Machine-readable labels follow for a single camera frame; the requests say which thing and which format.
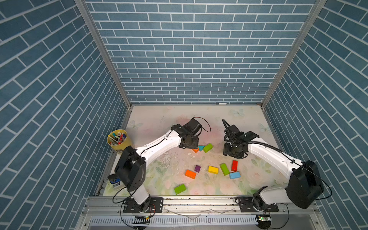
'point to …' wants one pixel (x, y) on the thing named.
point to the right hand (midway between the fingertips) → (227, 153)
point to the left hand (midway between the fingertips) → (196, 146)
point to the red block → (234, 166)
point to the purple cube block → (197, 168)
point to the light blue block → (235, 175)
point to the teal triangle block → (201, 147)
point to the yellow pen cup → (118, 140)
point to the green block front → (180, 189)
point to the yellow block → (213, 170)
